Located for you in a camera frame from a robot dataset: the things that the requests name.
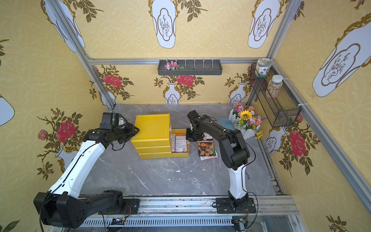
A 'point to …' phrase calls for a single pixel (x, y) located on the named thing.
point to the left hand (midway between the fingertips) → (132, 131)
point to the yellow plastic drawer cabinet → (154, 138)
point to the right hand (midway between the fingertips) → (192, 136)
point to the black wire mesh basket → (278, 105)
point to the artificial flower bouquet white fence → (245, 121)
